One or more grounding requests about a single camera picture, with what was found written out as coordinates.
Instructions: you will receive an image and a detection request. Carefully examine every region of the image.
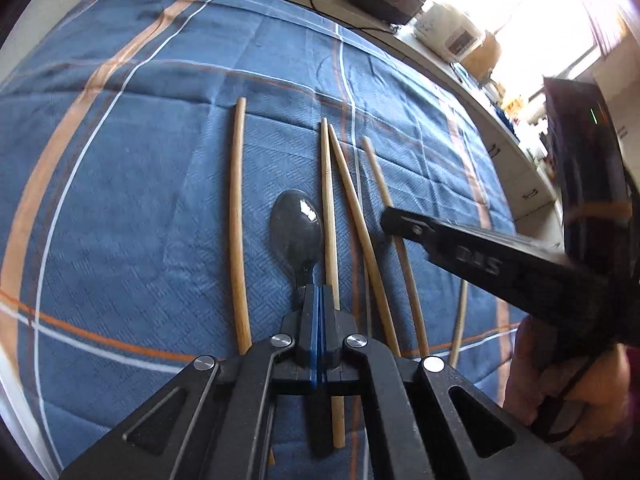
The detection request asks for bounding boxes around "window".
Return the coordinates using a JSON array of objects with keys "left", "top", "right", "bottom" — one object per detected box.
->
[{"left": 400, "top": 0, "right": 616, "bottom": 111}]

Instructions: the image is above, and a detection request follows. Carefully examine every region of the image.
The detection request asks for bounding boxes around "white pressure cooker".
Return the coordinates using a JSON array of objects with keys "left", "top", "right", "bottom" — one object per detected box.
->
[{"left": 412, "top": 2, "right": 486, "bottom": 63}]

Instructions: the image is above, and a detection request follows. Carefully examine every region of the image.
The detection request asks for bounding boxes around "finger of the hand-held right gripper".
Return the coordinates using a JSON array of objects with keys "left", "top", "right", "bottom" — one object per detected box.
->
[{"left": 380, "top": 207, "right": 569, "bottom": 322}]

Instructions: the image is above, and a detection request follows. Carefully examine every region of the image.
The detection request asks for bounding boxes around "metal spoon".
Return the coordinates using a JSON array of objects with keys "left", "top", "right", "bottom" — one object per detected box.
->
[{"left": 269, "top": 189, "right": 335, "bottom": 458}]

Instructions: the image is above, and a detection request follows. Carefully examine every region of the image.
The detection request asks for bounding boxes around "wooden cutting board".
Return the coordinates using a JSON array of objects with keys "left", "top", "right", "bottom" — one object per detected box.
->
[{"left": 460, "top": 30, "right": 502, "bottom": 83}]

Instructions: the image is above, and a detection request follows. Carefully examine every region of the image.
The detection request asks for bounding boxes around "wooden chopstick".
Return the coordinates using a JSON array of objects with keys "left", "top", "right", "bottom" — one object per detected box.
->
[
  {"left": 320, "top": 117, "right": 347, "bottom": 448},
  {"left": 361, "top": 136, "right": 431, "bottom": 359},
  {"left": 229, "top": 97, "right": 252, "bottom": 357},
  {"left": 448, "top": 279, "right": 470, "bottom": 368},
  {"left": 327, "top": 126, "right": 402, "bottom": 358}
]

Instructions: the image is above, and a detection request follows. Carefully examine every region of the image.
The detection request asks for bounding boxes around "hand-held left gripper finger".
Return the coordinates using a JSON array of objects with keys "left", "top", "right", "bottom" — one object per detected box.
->
[
  {"left": 320, "top": 284, "right": 583, "bottom": 480},
  {"left": 60, "top": 284, "right": 321, "bottom": 480}
]

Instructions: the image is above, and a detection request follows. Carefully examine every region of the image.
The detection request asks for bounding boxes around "blue plaid tablecloth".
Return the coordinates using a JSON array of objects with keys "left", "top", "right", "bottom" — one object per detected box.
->
[{"left": 0, "top": 0, "right": 526, "bottom": 480}]

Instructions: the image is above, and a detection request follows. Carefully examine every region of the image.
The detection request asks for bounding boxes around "person's right hand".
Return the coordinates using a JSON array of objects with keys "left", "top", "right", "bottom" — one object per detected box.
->
[{"left": 504, "top": 314, "right": 633, "bottom": 448}]

